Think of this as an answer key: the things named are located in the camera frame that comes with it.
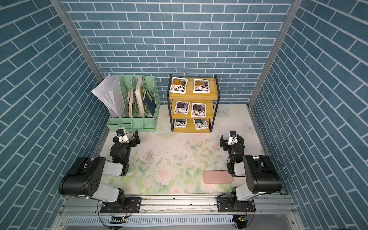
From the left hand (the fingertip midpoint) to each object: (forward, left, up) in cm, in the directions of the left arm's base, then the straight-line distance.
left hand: (132, 131), depth 88 cm
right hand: (-1, -63, -3) cm, 63 cm away
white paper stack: (+19, +15, +16) cm, 29 cm away
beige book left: (+19, +4, +8) cm, 21 cm away
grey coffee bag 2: (+14, -44, -10) cm, 47 cm away
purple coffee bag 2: (+15, -31, +6) cm, 35 cm away
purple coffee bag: (+13, -41, +6) cm, 44 cm away
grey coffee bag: (+14, -29, -10) cm, 34 cm away
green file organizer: (+11, -2, -8) cm, 14 cm away
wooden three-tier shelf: (+23, -50, +6) cm, 56 cm away
